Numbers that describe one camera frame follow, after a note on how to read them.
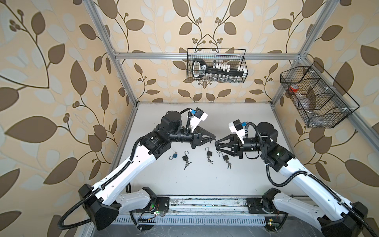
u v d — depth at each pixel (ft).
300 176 1.50
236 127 1.77
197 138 1.73
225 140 1.99
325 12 2.37
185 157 2.98
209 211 2.42
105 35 2.71
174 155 3.00
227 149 1.94
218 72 2.78
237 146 1.81
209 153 3.02
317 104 2.71
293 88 2.88
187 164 2.91
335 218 1.29
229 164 2.91
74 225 1.35
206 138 1.96
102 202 1.25
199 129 1.83
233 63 3.08
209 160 2.97
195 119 1.78
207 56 2.98
